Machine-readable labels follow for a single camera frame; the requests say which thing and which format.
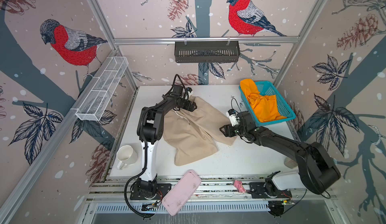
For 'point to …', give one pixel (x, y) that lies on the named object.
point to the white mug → (126, 155)
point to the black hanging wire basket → (204, 52)
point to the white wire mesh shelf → (100, 89)
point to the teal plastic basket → (266, 88)
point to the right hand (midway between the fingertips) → (223, 129)
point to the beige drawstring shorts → (193, 133)
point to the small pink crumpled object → (238, 185)
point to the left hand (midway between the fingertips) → (190, 104)
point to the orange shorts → (265, 107)
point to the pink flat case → (178, 196)
